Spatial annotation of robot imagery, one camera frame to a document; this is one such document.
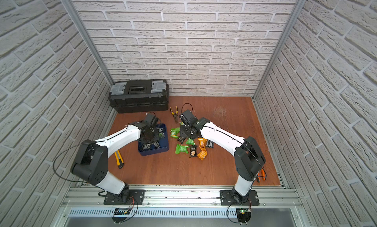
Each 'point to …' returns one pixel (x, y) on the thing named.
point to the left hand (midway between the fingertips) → (157, 136)
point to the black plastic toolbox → (139, 96)
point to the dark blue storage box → (145, 149)
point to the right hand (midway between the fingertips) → (185, 132)
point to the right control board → (244, 214)
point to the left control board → (120, 214)
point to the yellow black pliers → (175, 115)
